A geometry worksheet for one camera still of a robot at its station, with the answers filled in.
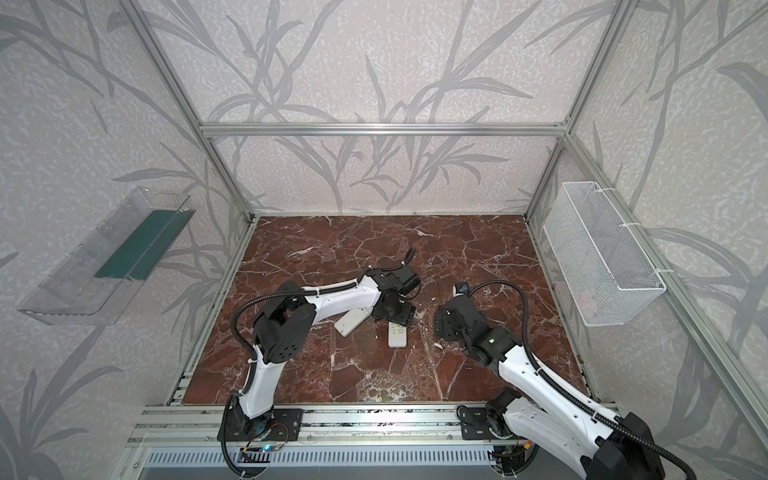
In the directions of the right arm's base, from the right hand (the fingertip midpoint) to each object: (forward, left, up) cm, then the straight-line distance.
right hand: (452, 308), depth 84 cm
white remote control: (-4, +16, -10) cm, 19 cm away
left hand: (+3, +13, -8) cm, 16 cm away
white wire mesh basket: (-6, -29, +25) cm, 38 cm away
